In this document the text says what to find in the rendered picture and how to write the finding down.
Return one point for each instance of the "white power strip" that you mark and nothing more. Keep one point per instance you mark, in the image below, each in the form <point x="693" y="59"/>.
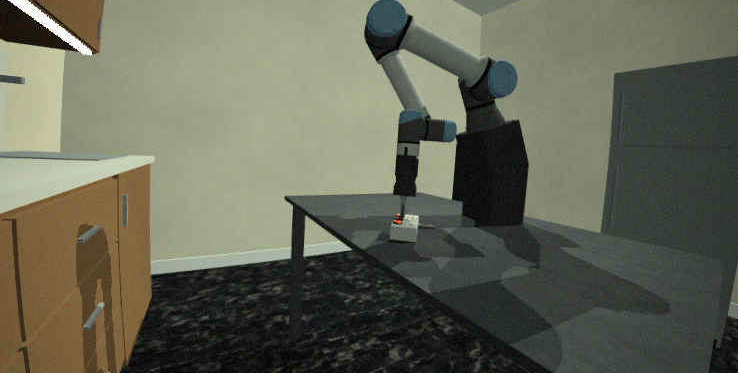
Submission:
<point x="404" y="228"/>

